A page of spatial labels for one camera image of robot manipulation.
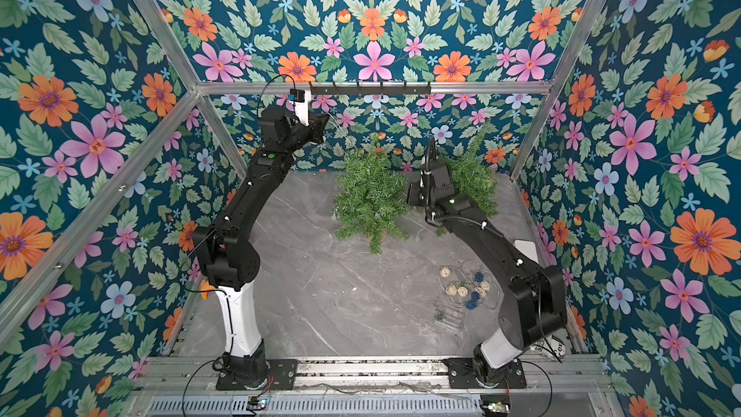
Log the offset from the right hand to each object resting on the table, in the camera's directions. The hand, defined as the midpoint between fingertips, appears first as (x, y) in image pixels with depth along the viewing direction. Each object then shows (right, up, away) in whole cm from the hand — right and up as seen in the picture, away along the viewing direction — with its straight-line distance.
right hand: (423, 184), depth 85 cm
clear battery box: (+8, -39, -2) cm, 40 cm away
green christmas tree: (-15, -4, -10) cm, 18 cm away
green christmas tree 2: (+13, +2, -6) cm, 15 cm away
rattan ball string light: (+16, -32, +5) cm, 36 cm away
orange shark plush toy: (-68, -32, +4) cm, 75 cm away
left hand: (-28, +21, -3) cm, 35 cm away
